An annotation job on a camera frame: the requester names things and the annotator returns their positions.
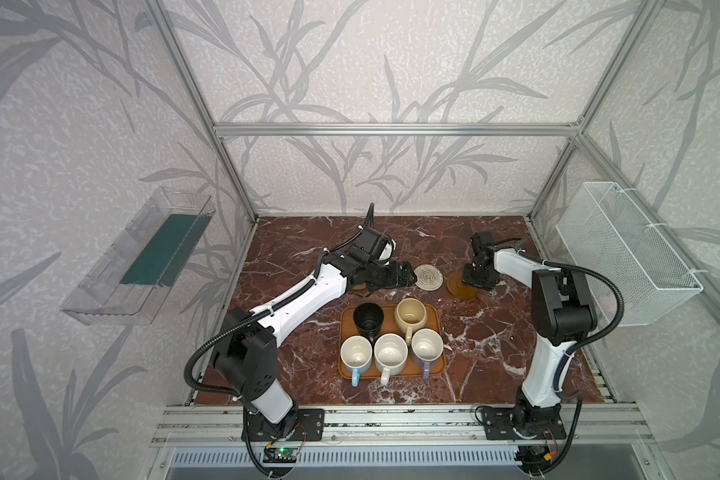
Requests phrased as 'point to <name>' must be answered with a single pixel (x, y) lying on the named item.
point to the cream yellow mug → (410, 315)
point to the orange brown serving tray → (347, 330)
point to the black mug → (368, 318)
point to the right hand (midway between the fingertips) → (471, 273)
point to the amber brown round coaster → (458, 287)
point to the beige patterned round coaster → (428, 277)
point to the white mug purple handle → (426, 347)
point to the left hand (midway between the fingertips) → (410, 273)
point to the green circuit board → (280, 455)
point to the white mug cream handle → (391, 353)
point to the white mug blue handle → (356, 354)
